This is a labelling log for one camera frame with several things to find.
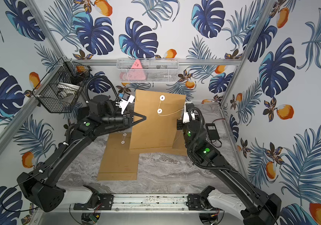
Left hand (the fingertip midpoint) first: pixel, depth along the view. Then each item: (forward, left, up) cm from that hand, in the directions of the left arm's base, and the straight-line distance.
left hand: (144, 115), depth 62 cm
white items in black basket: (+27, +55, -11) cm, 62 cm away
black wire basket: (+37, +57, -4) cm, 68 cm away
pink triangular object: (+38, +13, -5) cm, 40 cm away
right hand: (+8, -19, -2) cm, 21 cm away
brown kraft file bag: (-6, +19, -39) cm, 44 cm away
